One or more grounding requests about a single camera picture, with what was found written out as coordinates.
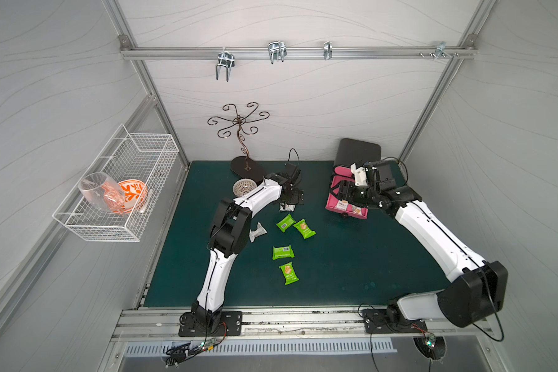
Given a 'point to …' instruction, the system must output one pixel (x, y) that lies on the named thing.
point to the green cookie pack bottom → (289, 273)
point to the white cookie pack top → (287, 207)
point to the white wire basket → (144, 156)
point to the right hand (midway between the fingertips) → (337, 191)
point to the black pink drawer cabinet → (349, 153)
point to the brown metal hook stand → (246, 167)
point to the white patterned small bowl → (242, 185)
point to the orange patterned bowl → (136, 196)
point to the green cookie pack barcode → (282, 252)
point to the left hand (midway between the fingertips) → (292, 199)
